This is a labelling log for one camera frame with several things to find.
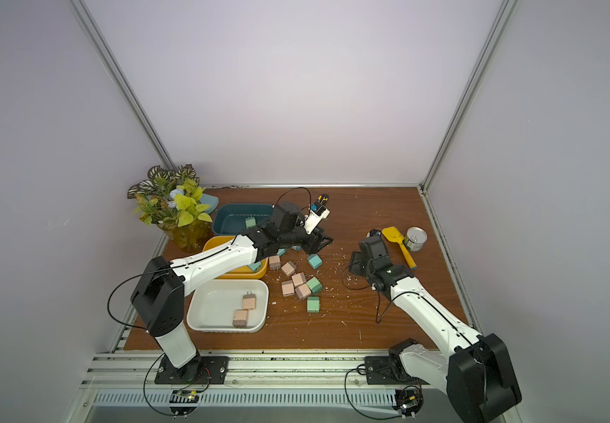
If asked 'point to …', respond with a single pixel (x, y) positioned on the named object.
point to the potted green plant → (173, 200)
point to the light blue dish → (209, 200)
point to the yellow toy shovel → (394, 234)
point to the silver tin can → (415, 238)
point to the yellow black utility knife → (323, 198)
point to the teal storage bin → (230, 218)
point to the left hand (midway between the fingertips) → (331, 235)
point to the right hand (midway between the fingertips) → (361, 253)
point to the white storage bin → (234, 306)
